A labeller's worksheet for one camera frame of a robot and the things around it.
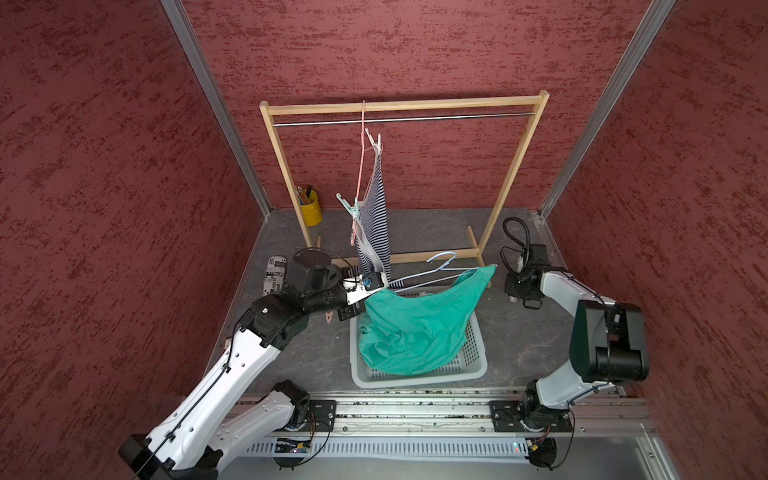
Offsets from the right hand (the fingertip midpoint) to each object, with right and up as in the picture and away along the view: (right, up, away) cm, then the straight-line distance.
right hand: (512, 292), depth 94 cm
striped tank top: (-45, +19, -3) cm, 49 cm away
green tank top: (-33, -10, -12) cm, 37 cm away
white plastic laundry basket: (-17, -16, -16) cm, 28 cm away
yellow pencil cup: (-70, +27, +16) cm, 77 cm away
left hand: (-44, +5, -26) cm, 51 cm away
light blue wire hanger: (-28, +11, -33) cm, 45 cm away
